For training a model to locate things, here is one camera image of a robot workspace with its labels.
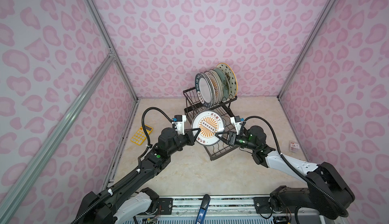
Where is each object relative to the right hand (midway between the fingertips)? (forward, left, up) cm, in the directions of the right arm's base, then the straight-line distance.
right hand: (218, 135), depth 74 cm
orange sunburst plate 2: (+6, +4, +3) cm, 8 cm away
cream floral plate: (+20, -2, +12) cm, 24 cm away
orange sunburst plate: (+21, +1, +14) cm, 25 cm away
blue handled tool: (-31, +8, -17) cm, 37 cm away
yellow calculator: (+11, +49, -20) cm, 54 cm away
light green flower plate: (+24, -5, +7) cm, 25 cm away
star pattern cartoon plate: (+30, -8, +12) cm, 33 cm away
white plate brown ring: (+20, +2, +13) cm, 24 cm away
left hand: (+2, +8, +4) cm, 9 cm away
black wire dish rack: (-4, -5, +2) cm, 7 cm away
